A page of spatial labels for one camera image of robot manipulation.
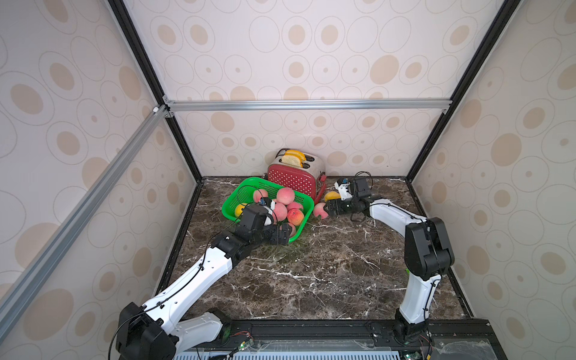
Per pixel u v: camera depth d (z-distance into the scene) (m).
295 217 0.94
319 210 0.99
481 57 0.77
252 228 0.57
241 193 1.06
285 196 0.97
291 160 1.00
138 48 0.75
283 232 0.69
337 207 0.86
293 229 0.92
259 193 1.09
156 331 0.38
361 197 0.76
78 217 0.54
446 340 0.73
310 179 0.97
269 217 0.60
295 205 0.99
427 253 0.51
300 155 1.00
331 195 1.03
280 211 0.92
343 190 0.89
